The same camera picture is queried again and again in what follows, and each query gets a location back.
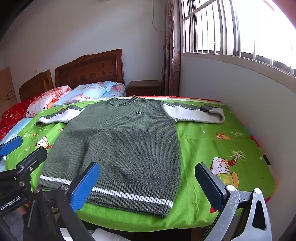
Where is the thin wall cable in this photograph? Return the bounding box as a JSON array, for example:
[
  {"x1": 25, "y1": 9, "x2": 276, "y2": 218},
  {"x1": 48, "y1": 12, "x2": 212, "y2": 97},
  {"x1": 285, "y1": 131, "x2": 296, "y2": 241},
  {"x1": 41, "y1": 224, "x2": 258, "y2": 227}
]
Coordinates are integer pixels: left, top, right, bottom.
[{"x1": 151, "y1": 0, "x2": 166, "y2": 32}]

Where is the light blue bedsheet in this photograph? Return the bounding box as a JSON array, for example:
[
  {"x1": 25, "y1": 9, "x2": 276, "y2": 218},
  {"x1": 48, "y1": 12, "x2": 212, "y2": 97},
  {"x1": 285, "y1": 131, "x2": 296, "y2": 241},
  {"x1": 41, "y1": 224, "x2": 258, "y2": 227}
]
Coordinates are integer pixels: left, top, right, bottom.
[{"x1": 0, "y1": 118, "x2": 31, "y2": 145}]

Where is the green knit sweater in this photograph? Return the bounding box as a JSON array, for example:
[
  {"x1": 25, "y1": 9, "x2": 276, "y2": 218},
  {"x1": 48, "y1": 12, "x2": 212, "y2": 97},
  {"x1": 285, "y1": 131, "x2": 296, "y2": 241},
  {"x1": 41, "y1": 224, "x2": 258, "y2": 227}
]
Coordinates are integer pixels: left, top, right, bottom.
[{"x1": 37, "y1": 95, "x2": 226, "y2": 218}]

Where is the green cartoon printed blanket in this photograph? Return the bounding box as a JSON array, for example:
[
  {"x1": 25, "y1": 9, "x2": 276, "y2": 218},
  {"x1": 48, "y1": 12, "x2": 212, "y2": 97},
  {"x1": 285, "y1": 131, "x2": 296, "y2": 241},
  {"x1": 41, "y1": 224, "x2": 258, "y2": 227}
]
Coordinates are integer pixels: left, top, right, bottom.
[{"x1": 0, "y1": 97, "x2": 278, "y2": 226}]

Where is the wooden nightstand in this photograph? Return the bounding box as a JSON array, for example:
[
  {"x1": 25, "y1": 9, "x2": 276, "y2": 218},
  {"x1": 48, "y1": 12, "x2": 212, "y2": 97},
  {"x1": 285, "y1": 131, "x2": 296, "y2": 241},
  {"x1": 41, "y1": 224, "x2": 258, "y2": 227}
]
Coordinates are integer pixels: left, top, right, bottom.
[{"x1": 127, "y1": 80, "x2": 161, "y2": 97}]

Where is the red patterned blanket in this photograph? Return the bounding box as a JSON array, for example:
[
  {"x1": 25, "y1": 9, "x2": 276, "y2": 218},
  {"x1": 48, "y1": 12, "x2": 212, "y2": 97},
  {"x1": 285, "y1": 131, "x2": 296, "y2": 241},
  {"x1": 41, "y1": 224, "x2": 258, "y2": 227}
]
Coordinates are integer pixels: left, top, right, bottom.
[{"x1": 0, "y1": 93, "x2": 44, "y2": 139}]

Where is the cardboard sheet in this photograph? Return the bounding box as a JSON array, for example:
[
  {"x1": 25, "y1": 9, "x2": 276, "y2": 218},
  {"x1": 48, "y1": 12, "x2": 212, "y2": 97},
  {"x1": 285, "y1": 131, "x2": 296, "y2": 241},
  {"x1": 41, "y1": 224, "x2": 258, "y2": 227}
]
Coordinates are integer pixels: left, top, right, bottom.
[{"x1": 0, "y1": 67, "x2": 18, "y2": 116}]

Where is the large carved wooden headboard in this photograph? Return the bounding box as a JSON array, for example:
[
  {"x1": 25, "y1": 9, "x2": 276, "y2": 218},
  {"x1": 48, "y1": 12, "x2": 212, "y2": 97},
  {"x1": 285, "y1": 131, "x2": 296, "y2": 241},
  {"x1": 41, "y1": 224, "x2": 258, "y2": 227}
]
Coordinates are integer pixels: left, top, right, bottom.
[{"x1": 55, "y1": 48, "x2": 125, "y2": 90}]

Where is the small wooden headboard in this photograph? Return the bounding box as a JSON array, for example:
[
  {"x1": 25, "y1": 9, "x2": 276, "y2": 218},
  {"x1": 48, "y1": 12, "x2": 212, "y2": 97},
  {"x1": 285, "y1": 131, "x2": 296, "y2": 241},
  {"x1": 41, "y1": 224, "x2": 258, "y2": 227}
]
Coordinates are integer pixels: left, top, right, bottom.
[{"x1": 18, "y1": 69, "x2": 54, "y2": 102}]

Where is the floral maroon curtain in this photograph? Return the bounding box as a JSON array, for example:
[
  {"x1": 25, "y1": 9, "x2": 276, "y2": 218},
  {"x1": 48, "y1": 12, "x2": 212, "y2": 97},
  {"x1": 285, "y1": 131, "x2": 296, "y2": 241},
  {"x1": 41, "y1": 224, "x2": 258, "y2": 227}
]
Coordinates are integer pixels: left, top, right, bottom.
[{"x1": 161, "y1": 0, "x2": 183, "y2": 96}]

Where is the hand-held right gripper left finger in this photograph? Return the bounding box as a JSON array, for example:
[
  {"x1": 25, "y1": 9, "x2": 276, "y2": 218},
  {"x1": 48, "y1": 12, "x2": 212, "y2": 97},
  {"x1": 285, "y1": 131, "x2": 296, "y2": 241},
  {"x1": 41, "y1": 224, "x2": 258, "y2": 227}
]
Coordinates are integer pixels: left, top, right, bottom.
[{"x1": 23, "y1": 162, "x2": 101, "y2": 241}]

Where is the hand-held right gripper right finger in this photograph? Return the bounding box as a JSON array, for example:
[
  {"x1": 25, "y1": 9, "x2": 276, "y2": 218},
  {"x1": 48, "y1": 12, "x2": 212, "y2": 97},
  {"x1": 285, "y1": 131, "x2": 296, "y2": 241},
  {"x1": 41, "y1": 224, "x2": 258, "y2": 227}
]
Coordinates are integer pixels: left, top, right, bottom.
[{"x1": 194, "y1": 163, "x2": 273, "y2": 241}]

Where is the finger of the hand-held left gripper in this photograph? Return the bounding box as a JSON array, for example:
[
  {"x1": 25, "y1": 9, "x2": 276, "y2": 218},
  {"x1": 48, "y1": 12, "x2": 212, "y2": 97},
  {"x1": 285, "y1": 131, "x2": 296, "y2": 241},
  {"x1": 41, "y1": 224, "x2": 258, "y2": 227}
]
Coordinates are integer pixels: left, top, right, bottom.
[
  {"x1": 0, "y1": 136, "x2": 23, "y2": 157},
  {"x1": 14, "y1": 147, "x2": 48, "y2": 179}
]

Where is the white window grille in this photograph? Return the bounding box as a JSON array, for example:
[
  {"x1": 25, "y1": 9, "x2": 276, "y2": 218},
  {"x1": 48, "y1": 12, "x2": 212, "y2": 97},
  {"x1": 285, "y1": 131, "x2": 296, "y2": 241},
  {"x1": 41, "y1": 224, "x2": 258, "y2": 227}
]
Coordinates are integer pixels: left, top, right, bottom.
[{"x1": 179, "y1": 0, "x2": 296, "y2": 77}]

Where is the white cloth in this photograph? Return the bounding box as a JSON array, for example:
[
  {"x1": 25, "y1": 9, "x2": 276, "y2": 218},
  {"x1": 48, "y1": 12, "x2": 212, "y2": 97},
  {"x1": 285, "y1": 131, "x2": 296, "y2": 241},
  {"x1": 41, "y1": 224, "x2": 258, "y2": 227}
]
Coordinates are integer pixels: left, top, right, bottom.
[{"x1": 60, "y1": 228, "x2": 130, "y2": 241}]

